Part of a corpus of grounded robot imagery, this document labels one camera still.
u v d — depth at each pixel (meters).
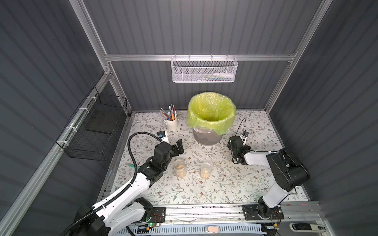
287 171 0.49
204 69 1.23
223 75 0.91
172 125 1.04
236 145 0.76
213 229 0.67
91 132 0.73
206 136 0.94
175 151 0.70
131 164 0.91
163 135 0.67
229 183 0.85
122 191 0.47
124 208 0.57
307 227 0.66
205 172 0.81
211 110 0.97
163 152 0.57
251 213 0.73
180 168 0.84
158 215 0.72
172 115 1.04
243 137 0.84
